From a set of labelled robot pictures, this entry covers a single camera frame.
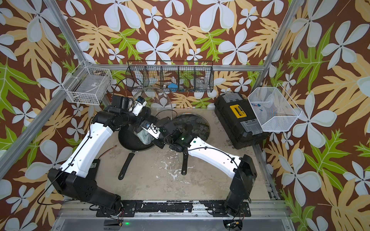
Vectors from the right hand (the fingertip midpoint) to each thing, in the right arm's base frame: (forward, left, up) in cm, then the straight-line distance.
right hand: (153, 132), depth 74 cm
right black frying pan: (-4, -17, -18) cm, 25 cm away
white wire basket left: (+28, +42, +9) cm, 51 cm away
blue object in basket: (+34, -9, +3) cm, 35 cm away
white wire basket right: (+16, -69, 0) cm, 71 cm away
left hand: (+9, +7, +3) cm, 12 cm away
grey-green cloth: (-4, +4, +1) cm, 5 cm away
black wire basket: (+44, -7, +6) cm, 44 cm away
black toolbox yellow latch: (+15, -51, -9) cm, 54 cm away
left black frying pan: (+9, +22, -21) cm, 32 cm away
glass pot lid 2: (+29, -24, -28) cm, 46 cm away
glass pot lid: (+46, +6, -20) cm, 50 cm away
